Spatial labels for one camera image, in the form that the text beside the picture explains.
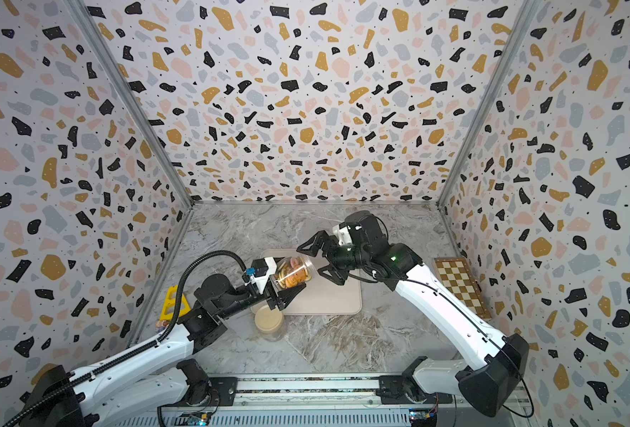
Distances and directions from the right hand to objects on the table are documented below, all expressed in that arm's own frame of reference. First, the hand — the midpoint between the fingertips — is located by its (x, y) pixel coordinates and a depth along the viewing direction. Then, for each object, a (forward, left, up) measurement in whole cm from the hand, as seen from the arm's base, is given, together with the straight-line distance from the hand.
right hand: (305, 261), depth 66 cm
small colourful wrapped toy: (-7, +47, -27) cm, 55 cm away
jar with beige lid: (-8, +11, -20) cm, 25 cm away
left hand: (-1, +2, -3) cm, 4 cm away
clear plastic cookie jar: (-2, +3, -1) cm, 4 cm away
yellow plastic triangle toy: (+1, +49, -28) cm, 56 cm away
